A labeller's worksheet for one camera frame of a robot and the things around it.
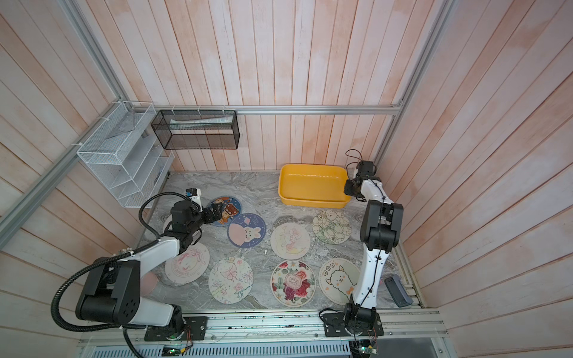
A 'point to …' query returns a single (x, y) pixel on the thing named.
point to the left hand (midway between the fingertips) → (214, 207)
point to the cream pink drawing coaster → (290, 241)
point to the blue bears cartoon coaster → (231, 207)
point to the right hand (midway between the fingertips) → (350, 187)
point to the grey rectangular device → (398, 291)
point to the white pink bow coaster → (189, 265)
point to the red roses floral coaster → (293, 283)
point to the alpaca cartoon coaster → (338, 280)
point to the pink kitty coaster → (166, 222)
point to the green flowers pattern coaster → (331, 227)
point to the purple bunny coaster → (246, 230)
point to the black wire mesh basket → (197, 129)
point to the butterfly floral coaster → (230, 280)
